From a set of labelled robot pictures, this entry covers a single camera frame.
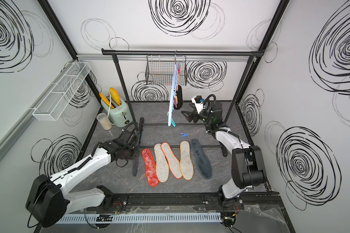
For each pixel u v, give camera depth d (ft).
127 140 2.11
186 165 2.79
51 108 2.35
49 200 1.26
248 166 1.56
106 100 3.08
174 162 2.84
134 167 2.63
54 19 2.47
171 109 1.71
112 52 1.74
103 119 3.16
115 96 3.18
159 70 3.25
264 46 2.84
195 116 2.43
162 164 2.84
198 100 2.31
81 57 3.14
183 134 3.25
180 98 4.05
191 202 2.47
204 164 2.84
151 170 2.77
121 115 3.11
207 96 2.23
